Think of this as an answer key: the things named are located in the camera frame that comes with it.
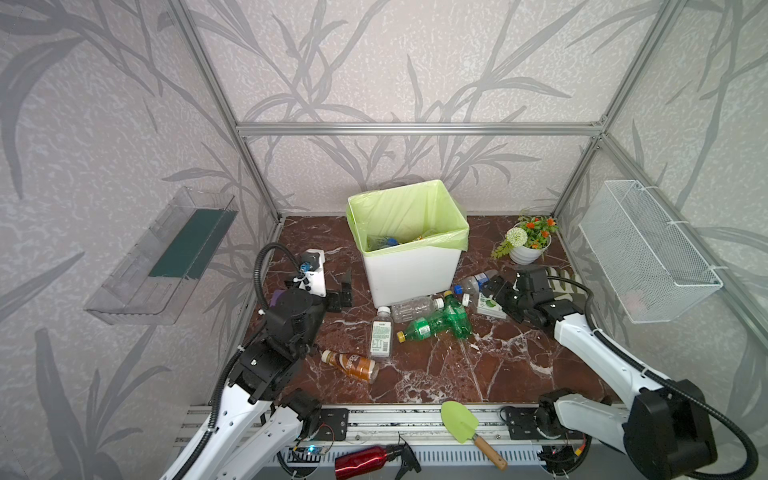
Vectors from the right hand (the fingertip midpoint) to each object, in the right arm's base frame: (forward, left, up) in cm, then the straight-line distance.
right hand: (491, 283), depth 87 cm
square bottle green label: (-3, -1, -8) cm, 9 cm away
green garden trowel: (-34, +11, -11) cm, 37 cm away
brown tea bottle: (-22, +38, -5) cm, 44 cm away
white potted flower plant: (+16, -14, +2) cm, 21 cm away
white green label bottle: (-13, +32, -7) cm, 35 cm away
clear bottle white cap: (-5, +23, -7) cm, 25 cm away
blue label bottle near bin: (+5, +3, -8) cm, 10 cm away
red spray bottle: (-41, +33, -6) cm, 53 cm away
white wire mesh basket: (-10, -28, +22) cm, 37 cm away
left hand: (-6, +40, +21) cm, 46 cm away
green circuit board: (-39, +49, -11) cm, 64 cm away
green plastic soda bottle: (-8, +11, -9) cm, 16 cm away
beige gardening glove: (-6, -16, +8) cm, 19 cm away
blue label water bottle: (+11, +35, +5) cm, 37 cm away
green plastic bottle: (-2, +10, -10) cm, 14 cm away
